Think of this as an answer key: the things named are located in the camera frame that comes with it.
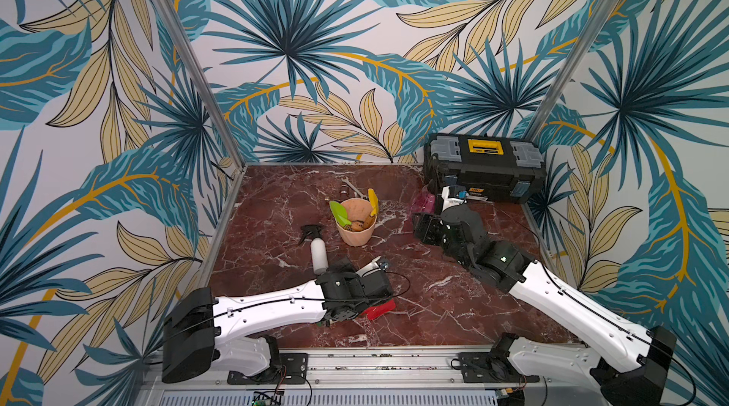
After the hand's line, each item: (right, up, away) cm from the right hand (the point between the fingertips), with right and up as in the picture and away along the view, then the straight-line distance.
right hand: (406, 228), depth 70 cm
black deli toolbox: (+35, +17, +25) cm, 46 cm away
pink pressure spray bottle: (+9, +6, +22) cm, 24 cm away
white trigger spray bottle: (-26, -9, +22) cm, 35 cm away
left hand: (-15, -15, +7) cm, 22 cm away
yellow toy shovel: (-8, +6, +19) cm, 21 cm away
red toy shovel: (-6, -26, +13) cm, 30 cm away
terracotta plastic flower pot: (-13, -4, +17) cm, 22 cm away
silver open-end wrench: (-18, +14, +43) cm, 49 cm away
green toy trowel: (-19, +3, +22) cm, 29 cm away
